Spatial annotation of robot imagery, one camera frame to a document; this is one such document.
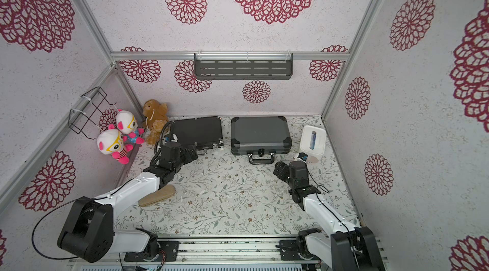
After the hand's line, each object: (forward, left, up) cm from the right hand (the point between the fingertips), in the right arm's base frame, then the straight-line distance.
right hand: (281, 164), depth 88 cm
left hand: (+4, +43, +4) cm, 44 cm away
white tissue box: (+17, -19, -4) cm, 26 cm away
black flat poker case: (+26, +42, -9) cm, 50 cm away
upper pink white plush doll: (+15, +75, +11) cm, 77 cm away
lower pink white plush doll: (+3, +76, +12) cm, 77 cm away
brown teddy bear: (+30, +69, +1) cm, 75 cm away
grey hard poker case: (+17, +9, -1) cm, 19 cm away
